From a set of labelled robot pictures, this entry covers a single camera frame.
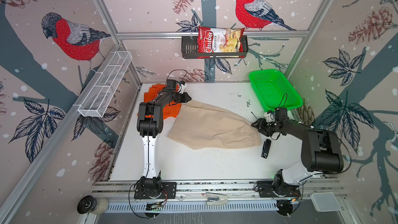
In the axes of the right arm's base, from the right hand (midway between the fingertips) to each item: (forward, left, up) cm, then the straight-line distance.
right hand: (254, 128), depth 93 cm
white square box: (-36, -27, -2) cm, 45 cm away
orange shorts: (+10, +55, +3) cm, 56 cm away
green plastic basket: (+36, -22, -4) cm, 42 cm away
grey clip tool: (-37, +24, +1) cm, 45 cm away
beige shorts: (-1, +33, +3) cm, 33 cm away
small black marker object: (-13, -4, +2) cm, 14 cm away
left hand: (+19, +42, +6) cm, 46 cm away
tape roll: (-43, +75, +12) cm, 87 cm away
